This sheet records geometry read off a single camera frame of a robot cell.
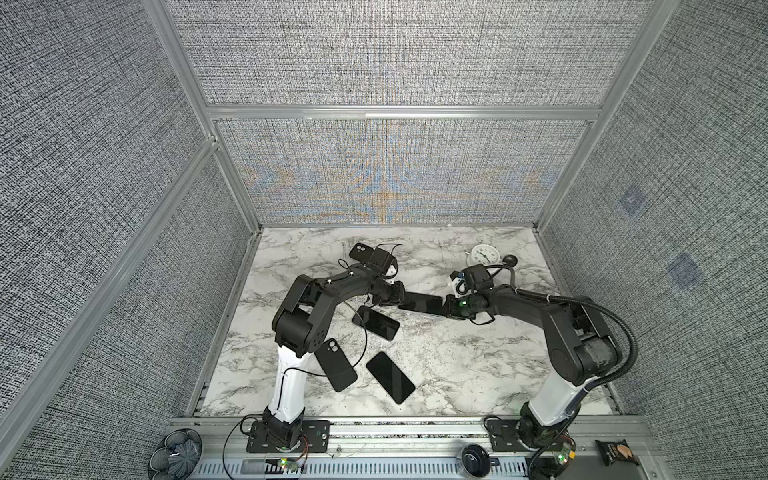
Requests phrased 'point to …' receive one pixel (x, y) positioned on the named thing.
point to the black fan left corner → (175, 455)
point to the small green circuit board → (284, 462)
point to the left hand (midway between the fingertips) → (405, 303)
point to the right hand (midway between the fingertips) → (440, 313)
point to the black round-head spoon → (510, 260)
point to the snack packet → (616, 451)
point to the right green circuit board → (566, 453)
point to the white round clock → (485, 254)
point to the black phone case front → (335, 365)
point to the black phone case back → (361, 252)
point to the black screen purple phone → (423, 303)
